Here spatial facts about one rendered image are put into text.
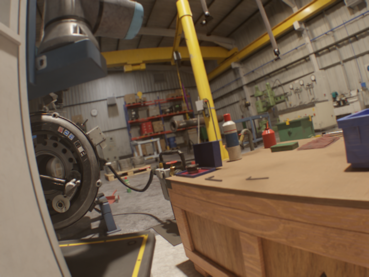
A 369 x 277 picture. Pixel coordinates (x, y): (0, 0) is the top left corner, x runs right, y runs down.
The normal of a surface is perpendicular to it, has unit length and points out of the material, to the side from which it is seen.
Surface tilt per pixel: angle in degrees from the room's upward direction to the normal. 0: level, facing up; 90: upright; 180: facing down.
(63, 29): 70
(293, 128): 90
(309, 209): 90
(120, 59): 90
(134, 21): 127
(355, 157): 90
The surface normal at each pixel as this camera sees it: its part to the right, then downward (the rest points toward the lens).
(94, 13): 0.68, 0.47
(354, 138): -0.86, 0.18
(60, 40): 0.28, -0.08
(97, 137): 0.50, -0.12
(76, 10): 0.73, -0.17
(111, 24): 0.55, 0.74
